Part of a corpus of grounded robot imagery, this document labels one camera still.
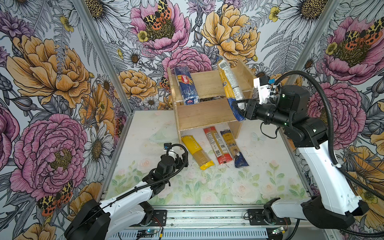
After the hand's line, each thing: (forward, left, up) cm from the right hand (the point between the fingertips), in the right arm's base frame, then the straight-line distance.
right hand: (235, 109), depth 57 cm
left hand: (0, +24, -36) cm, 43 cm away
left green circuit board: (-33, +39, -46) cm, 69 cm away
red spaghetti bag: (+12, +1, -44) cm, 46 cm away
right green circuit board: (-34, -22, -47) cm, 62 cm away
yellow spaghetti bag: (+7, +14, -45) cm, 47 cm away
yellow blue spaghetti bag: (+1, -11, -44) cm, 45 cm away
